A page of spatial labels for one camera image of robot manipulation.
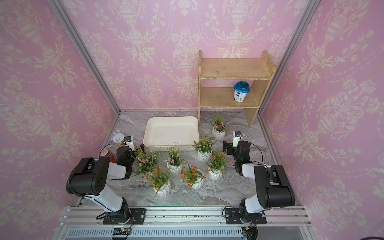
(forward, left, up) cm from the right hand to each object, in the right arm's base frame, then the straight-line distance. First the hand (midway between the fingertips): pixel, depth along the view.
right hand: (232, 140), depth 93 cm
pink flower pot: (-8, +19, +6) cm, 21 cm away
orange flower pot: (-17, +12, +5) cm, 22 cm away
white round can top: (+7, +74, -1) cm, 74 cm away
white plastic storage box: (+14, +47, -6) cm, 49 cm away
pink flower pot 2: (-15, +35, +6) cm, 38 cm away
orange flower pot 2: (-25, +42, +5) cm, 49 cm away
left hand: (+2, +61, -3) cm, 61 cm away
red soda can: (-6, +75, +3) cm, 76 cm away
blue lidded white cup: (+23, -7, +22) cm, 32 cm away
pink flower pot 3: (-15, +49, +7) cm, 52 cm away
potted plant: (+8, +7, +2) cm, 11 cm away
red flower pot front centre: (-23, +26, +3) cm, 35 cm away
